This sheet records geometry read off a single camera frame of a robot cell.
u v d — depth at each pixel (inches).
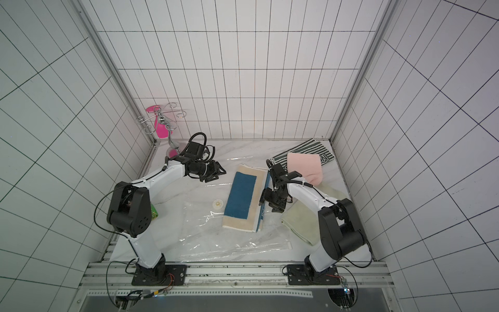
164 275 27.7
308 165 41.1
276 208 30.6
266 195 30.4
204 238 32.5
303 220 33.6
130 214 18.9
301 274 28.7
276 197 28.9
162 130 39.4
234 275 29.3
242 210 34.5
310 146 44.8
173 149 44.4
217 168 33.3
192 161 28.0
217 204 35.6
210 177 32.6
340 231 17.3
